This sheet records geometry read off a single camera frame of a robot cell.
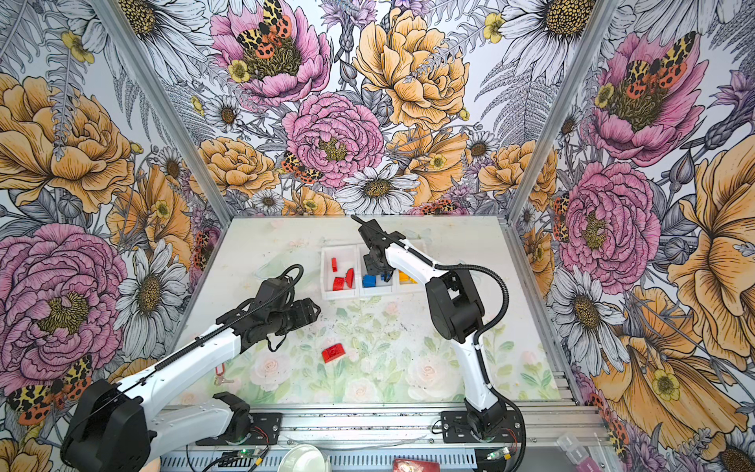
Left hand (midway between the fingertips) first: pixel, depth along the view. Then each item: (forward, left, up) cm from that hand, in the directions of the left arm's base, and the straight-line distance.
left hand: (309, 322), depth 85 cm
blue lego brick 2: (+21, -21, -9) cm, 31 cm away
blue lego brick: (+19, -16, -8) cm, 26 cm away
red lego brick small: (+24, -4, -6) cm, 25 cm away
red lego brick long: (+20, -10, -7) cm, 23 cm away
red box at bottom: (-33, -27, -3) cm, 43 cm away
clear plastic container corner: (-30, -66, -6) cm, 72 cm away
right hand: (+19, -20, -2) cm, 28 cm away
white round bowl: (-31, -2, -7) cm, 32 cm away
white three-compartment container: (+20, -8, -6) cm, 22 cm away
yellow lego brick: (-2, -26, +24) cm, 35 cm away
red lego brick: (+18, -6, -8) cm, 20 cm away
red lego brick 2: (-6, -6, -7) cm, 11 cm away
